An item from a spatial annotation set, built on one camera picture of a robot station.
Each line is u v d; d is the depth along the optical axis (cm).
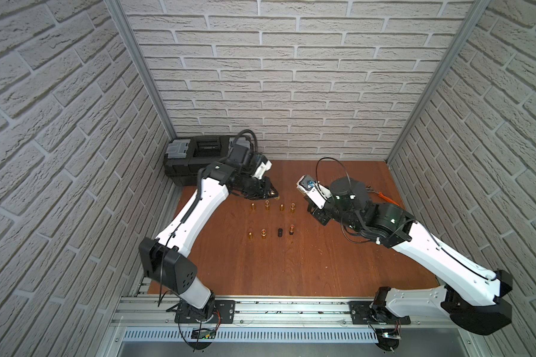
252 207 100
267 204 97
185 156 97
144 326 71
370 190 107
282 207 98
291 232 91
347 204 45
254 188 64
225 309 74
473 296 39
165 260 40
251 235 90
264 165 70
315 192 51
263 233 88
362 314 74
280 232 90
